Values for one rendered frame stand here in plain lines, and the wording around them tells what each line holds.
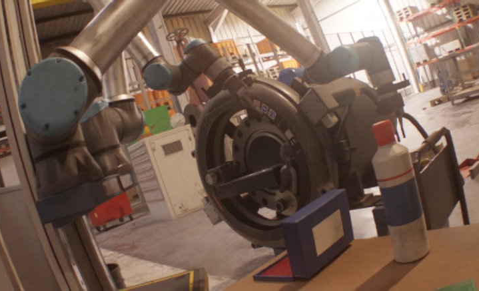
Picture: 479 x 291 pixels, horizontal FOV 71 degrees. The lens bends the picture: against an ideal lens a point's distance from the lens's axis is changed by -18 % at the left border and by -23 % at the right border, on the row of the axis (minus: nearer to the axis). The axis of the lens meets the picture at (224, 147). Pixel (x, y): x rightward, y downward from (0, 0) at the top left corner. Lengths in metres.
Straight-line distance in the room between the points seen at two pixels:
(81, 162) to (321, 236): 0.56
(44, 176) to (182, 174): 4.72
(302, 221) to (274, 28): 0.72
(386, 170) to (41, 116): 0.61
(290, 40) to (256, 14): 0.13
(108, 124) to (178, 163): 4.21
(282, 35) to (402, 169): 0.76
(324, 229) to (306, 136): 0.79
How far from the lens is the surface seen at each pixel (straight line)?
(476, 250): 0.62
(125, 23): 0.89
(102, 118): 1.42
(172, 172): 5.54
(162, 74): 1.30
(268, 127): 1.74
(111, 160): 1.39
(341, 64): 1.22
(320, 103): 1.43
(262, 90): 1.57
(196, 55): 1.41
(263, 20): 1.23
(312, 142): 1.47
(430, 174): 1.14
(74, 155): 0.95
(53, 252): 1.15
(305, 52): 1.28
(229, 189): 1.80
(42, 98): 0.78
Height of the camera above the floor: 0.75
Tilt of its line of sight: 1 degrees down
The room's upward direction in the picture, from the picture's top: 19 degrees counter-clockwise
